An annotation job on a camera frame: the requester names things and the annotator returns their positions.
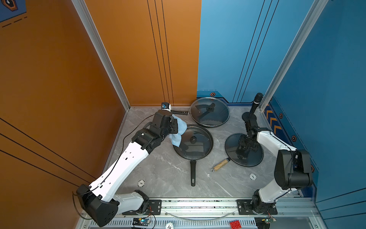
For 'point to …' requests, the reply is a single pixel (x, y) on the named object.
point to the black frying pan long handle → (193, 162)
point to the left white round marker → (141, 183)
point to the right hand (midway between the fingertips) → (244, 145)
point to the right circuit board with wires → (269, 219)
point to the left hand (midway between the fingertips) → (175, 118)
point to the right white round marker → (252, 176)
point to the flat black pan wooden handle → (221, 164)
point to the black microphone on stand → (251, 116)
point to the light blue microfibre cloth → (182, 127)
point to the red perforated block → (235, 224)
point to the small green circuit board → (141, 221)
